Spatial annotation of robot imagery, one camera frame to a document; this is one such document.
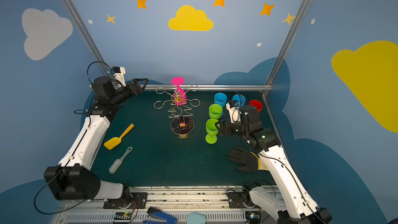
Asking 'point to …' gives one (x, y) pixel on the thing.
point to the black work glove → (249, 162)
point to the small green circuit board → (123, 215)
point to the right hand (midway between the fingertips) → (225, 120)
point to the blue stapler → (155, 216)
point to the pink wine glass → (180, 96)
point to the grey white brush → (117, 163)
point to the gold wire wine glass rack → (183, 124)
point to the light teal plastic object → (196, 218)
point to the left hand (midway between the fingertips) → (142, 80)
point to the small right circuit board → (253, 217)
